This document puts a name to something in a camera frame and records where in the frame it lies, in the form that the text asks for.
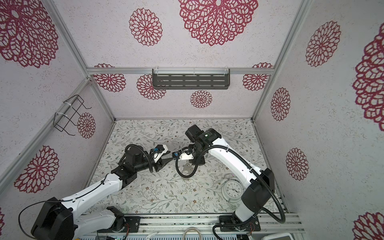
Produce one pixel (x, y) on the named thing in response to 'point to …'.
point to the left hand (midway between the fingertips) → (169, 156)
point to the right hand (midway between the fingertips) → (191, 155)
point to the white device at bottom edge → (281, 236)
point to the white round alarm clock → (232, 191)
